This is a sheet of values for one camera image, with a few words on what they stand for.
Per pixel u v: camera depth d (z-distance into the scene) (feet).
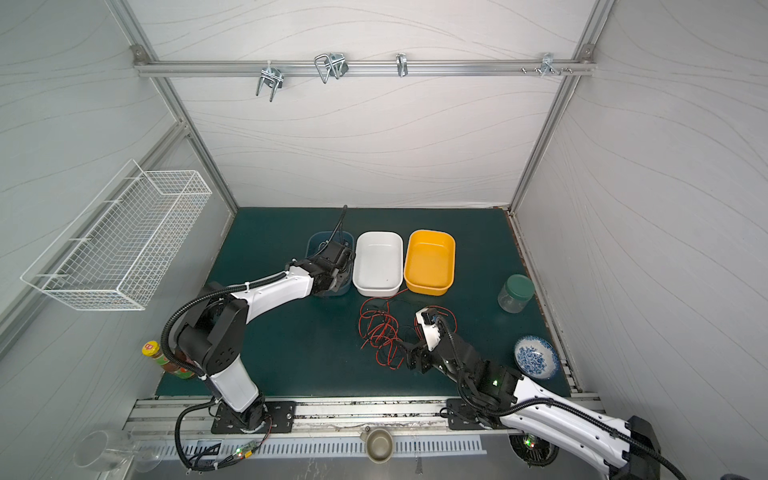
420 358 2.18
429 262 3.42
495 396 1.82
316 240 3.42
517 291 2.82
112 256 2.20
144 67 2.52
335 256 2.40
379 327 2.78
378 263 3.40
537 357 2.69
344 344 2.81
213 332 1.53
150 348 2.18
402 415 2.46
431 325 2.17
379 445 2.28
